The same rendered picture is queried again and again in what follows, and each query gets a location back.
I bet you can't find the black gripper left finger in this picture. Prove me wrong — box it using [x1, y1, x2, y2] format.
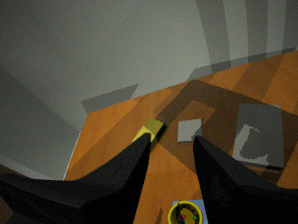
[0, 133, 150, 224]

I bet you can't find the olive-yellow rectangular block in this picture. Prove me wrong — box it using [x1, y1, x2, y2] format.
[133, 117, 166, 153]

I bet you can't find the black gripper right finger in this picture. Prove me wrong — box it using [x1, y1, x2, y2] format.
[193, 136, 298, 224]

